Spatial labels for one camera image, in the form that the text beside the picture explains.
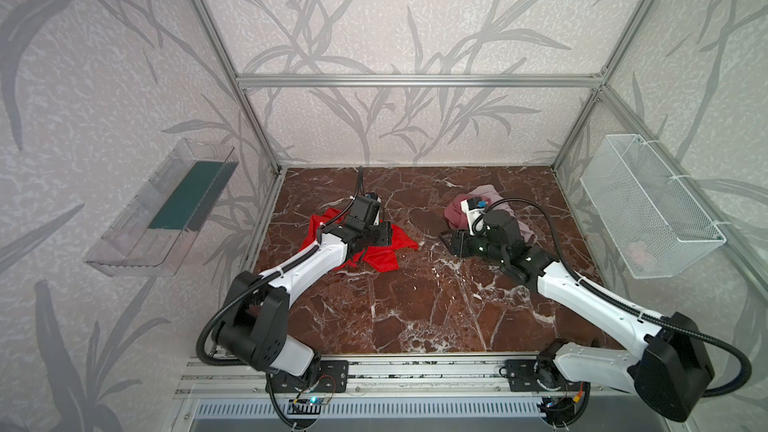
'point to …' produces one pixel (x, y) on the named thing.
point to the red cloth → (380, 258)
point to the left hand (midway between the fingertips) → (389, 222)
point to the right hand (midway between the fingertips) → (445, 225)
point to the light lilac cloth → (491, 195)
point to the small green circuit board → (308, 400)
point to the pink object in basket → (636, 252)
